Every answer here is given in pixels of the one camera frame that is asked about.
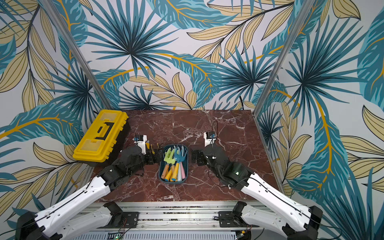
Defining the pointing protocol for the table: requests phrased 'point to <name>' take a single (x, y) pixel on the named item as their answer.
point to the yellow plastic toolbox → (100, 143)
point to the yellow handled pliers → (153, 152)
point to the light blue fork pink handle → (182, 170)
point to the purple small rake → (183, 154)
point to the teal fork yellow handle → (178, 157)
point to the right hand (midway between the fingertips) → (199, 148)
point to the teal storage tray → (162, 163)
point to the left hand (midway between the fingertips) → (156, 151)
